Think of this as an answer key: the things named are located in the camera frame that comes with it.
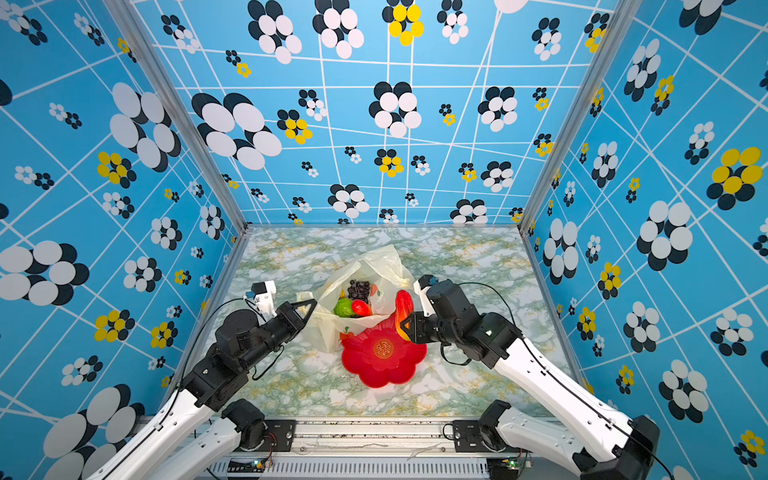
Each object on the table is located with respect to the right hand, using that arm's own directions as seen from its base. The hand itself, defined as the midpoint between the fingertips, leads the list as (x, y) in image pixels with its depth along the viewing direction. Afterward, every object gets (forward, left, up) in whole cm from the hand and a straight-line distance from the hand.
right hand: (406, 324), depth 72 cm
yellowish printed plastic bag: (+9, +5, +7) cm, 13 cm away
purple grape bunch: (+20, +15, -15) cm, 29 cm away
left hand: (+3, +20, +6) cm, 21 cm away
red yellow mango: (+10, +13, -9) cm, 18 cm away
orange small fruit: (+2, +1, +3) cm, 4 cm away
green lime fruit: (+11, +18, -10) cm, 24 cm away
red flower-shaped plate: (0, +7, -20) cm, 21 cm away
